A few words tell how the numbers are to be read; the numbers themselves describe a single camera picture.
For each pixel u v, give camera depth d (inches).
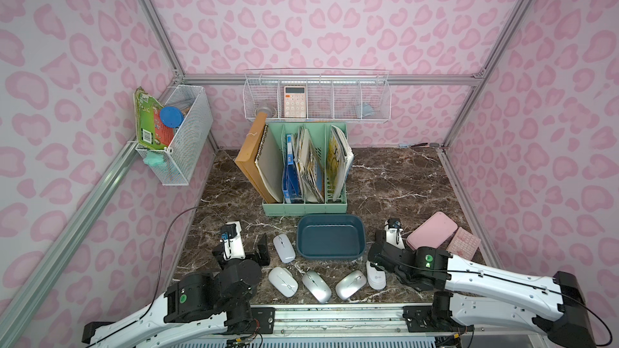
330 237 35.2
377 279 30.8
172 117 29.7
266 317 28.9
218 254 23.4
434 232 35.8
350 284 31.0
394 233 25.8
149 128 27.6
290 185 36.7
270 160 35.7
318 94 38.5
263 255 24.3
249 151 29.2
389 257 21.4
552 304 16.1
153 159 24.8
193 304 17.9
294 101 37.4
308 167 33.0
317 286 30.8
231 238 22.0
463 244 34.1
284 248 34.0
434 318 25.2
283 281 30.8
